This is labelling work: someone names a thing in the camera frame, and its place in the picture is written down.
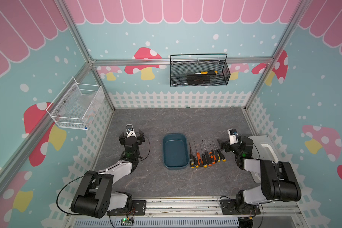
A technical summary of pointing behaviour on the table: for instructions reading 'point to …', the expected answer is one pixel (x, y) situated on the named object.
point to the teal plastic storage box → (175, 152)
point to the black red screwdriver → (200, 160)
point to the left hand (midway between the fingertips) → (132, 132)
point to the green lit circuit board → (127, 222)
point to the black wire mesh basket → (179, 69)
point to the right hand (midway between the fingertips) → (225, 137)
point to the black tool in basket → (197, 79)
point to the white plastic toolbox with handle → (263, 148)
